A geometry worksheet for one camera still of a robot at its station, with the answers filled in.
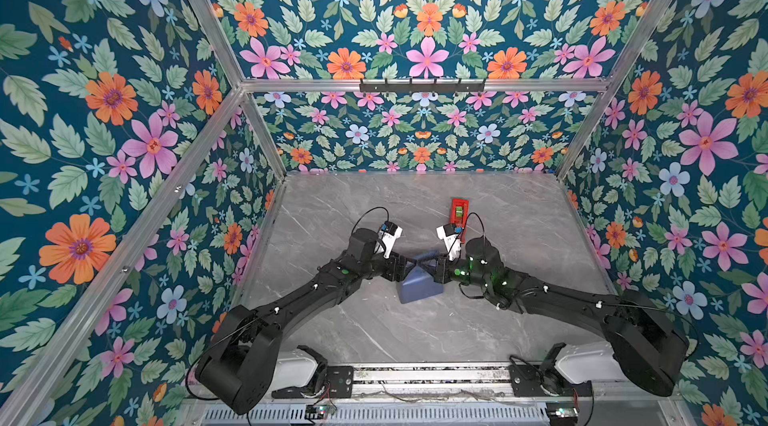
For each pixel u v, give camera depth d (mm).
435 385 746
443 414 766
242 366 409
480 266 638
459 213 999
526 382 734
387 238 759
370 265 704
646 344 421
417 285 780
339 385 733
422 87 930
